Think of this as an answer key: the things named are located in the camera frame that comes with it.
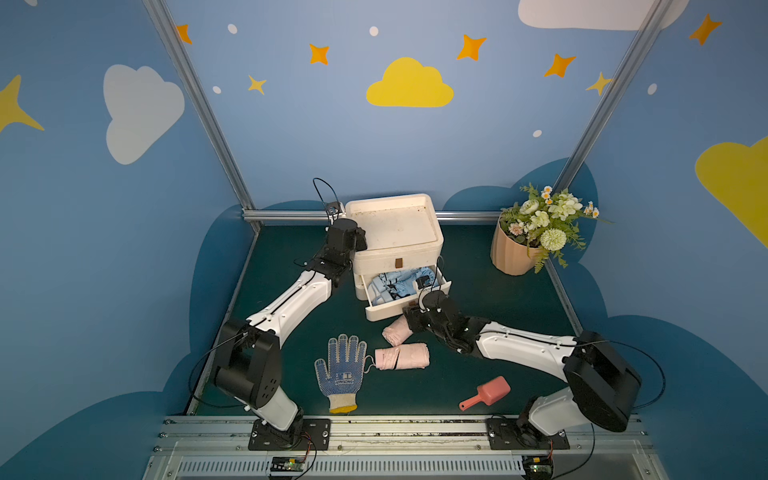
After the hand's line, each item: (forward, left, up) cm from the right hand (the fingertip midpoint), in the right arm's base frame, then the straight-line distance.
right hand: (414, 302), depth 87 cm
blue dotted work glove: (-16, +19, -11) cm, 27 cm away
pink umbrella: (-6, +4, -8) cm, 11 cm away
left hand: (+15, +19, +16) cm, 29 cm away
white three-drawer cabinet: (+9, +4, +9) cm, 13 cm away
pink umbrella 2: (-14, +3, -8) cm, 16 cm away
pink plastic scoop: (-22, -21, -9) cm, 32 cm away
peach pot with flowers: (+18, -34, +17) cm, 41 cm away
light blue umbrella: (+5, +9, 0) cm, 10 cm away
